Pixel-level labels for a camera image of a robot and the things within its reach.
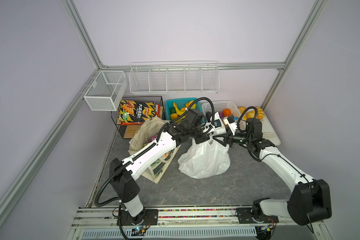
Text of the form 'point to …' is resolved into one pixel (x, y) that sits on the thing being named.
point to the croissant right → (260, 113)
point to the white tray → (268, 132)
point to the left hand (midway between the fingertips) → (208, 132)
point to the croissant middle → (251, 114)
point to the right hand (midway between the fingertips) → (214, 136)
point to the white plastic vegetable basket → (219, 106)
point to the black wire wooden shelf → (126, 128)
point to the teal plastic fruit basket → (183, 103)
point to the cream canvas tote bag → (145, 132)
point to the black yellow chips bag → (136, 111)
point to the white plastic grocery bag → (205, 160)
